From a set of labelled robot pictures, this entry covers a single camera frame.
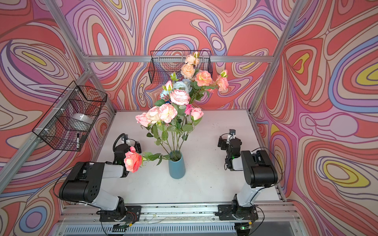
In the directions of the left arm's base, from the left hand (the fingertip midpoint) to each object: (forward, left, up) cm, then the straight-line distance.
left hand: (132, 143), depth 93 cm
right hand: (+4, -63, -1) cm, 63 cm away
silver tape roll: (-5, +16, +26) cm, 31 cm away
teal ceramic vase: (-21, -31, +13) cm, 39 cm away
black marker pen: (-14, +17, +19) cm, 29 cm away
